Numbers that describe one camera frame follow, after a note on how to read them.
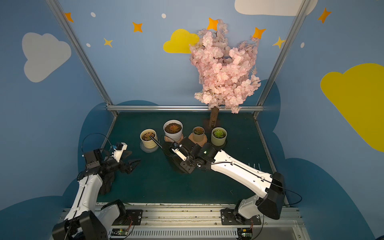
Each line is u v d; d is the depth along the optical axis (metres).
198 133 1.01
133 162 0.73
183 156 0.65
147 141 0.96
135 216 0.76
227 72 0.63
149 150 0.98
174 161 0.76
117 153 0.70
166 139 1.04
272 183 0.41
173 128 1.00
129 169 0.72
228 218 0.75
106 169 0.66
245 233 0.72
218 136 0.98
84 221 0.40
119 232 0.71
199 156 0.49
